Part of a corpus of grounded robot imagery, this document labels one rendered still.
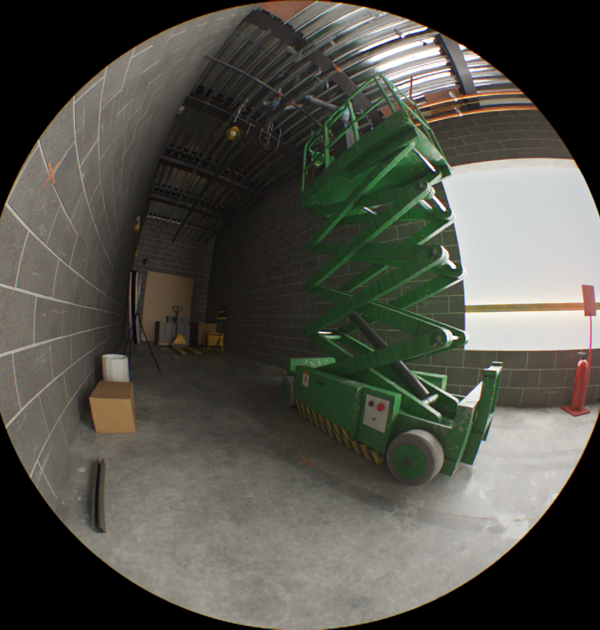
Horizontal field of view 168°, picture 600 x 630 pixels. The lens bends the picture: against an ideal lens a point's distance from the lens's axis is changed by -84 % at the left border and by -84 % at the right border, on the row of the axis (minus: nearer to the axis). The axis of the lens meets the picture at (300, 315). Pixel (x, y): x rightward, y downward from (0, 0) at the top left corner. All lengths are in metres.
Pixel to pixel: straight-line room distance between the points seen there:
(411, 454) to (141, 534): 1.16
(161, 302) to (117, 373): 5.87
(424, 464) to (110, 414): 1.75
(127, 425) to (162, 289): 6.69
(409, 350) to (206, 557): 1.29
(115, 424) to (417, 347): 1.87
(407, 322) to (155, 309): 7.49
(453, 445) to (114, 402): 1.85
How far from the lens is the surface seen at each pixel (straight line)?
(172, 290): 7.93
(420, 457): 1.06
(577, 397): 2.81
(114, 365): 2.17
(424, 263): 1.18
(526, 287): 2.92
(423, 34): 3.07
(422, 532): 1.00
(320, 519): 0.97
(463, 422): 1.04
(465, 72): 4.11
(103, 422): 1.58
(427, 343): 1.11
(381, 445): 1.24
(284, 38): 3.57
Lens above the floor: 0.77
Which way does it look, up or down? 4 degrees up
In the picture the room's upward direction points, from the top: 3 degrees clockwise
